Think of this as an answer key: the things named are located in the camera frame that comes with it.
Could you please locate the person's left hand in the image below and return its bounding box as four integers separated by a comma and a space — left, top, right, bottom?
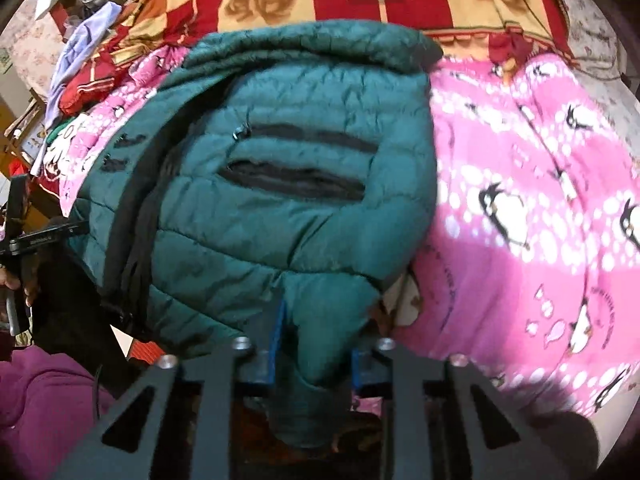
0, 265, 41, 311

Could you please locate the lavender cloth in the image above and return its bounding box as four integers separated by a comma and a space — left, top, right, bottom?
42, 2, 123, 126

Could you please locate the wooden frame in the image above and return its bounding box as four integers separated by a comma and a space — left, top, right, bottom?
4, 97, 47, 163

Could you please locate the green puffer jacket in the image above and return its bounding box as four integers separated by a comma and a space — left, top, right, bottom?
67, 20, 445, 448

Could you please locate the red ruffled cloth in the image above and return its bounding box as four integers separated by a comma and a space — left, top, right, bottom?
59, 45, 146, 116

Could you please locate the white floral bed sheet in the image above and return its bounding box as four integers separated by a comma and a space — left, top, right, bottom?
552, 0, 636, 126

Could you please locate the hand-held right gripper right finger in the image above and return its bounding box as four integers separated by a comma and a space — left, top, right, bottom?
350, 337, 573, 480

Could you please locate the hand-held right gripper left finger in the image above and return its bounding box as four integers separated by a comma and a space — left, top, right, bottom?
50, 300, 287, 480

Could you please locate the pink penguin print blanket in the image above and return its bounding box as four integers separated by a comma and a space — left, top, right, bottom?
60, 45, 640, 426

